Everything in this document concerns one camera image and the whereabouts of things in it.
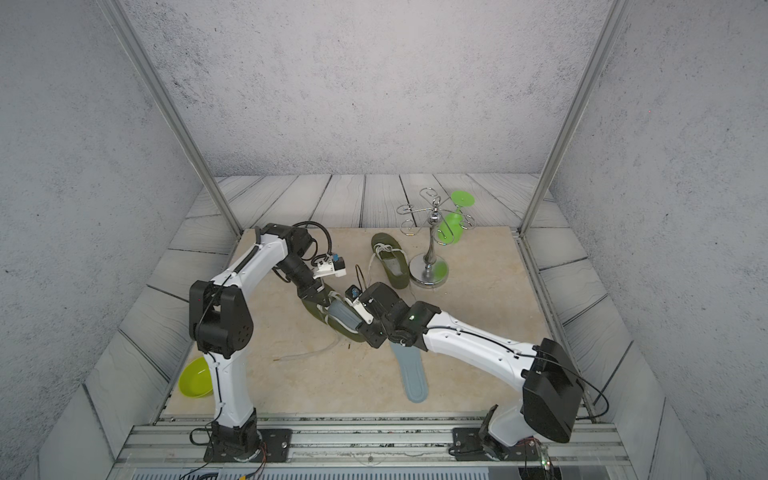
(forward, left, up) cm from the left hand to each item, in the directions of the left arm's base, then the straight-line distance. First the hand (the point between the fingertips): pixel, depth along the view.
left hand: (329, 301), depth 87 cm
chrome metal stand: (+19, -32, -10) cm, 38 cm away
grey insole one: (-16, -24, -12) cm, 31 cm away
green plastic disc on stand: (+12, -34, +16) cm, 40 cm away
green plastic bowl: (-17, +36, -11) cm, 42 cm away
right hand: (-9, -12, +4) cm, 15 cm away
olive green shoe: (-3, +2, -1) cm, 4 cm away
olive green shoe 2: (+21, -19, -6) cm, 29 cm away
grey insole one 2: (-1, -3, -4) cm, 5 cm away
